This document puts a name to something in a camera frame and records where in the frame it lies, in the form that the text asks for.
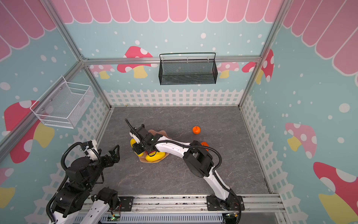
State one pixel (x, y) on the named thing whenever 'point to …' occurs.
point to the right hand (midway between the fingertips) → (134, 147)
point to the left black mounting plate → (126, 203)
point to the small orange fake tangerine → (196, 130)
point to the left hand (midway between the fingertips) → (111, 150)
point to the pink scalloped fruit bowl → (142, 157)
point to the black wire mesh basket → (177, 72)
